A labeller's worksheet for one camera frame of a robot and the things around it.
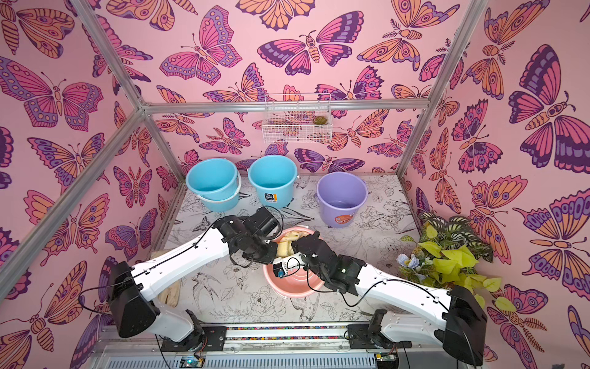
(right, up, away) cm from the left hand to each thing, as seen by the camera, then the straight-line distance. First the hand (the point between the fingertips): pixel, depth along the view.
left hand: (277, 258), depth 76 cm
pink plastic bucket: (+7, -11, +7) cm, 15 cm away
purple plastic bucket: (+27, +20, +31) cm, 46 cm away
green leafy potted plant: (+49, +5, -12) cm, 51 cm away
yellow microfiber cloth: (+3, +5, -4) cm, 7 cm away
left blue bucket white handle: (-31, +27, +29) cm, 51 cm away
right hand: (+7, +9, -1) cm, 12 cm away
